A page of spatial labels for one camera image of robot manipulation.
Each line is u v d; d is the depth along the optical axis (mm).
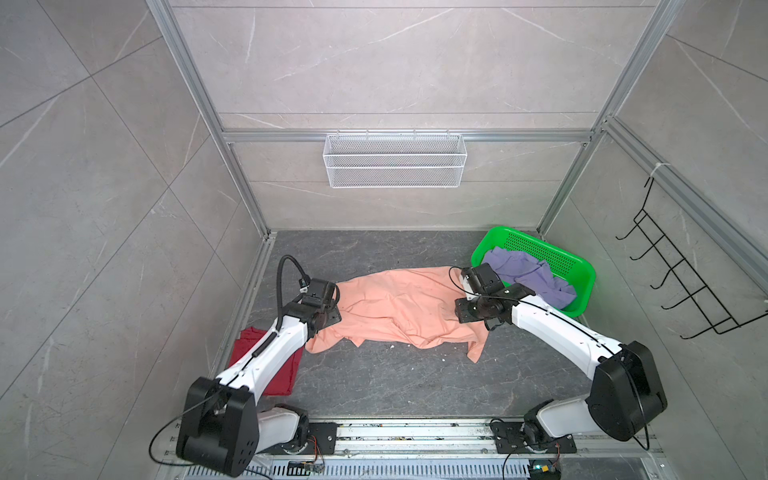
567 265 1026
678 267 674
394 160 1004
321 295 665
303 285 765
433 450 729
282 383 508
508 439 729
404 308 956
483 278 674
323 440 730
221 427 398
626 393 427
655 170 701
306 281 757
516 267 1085
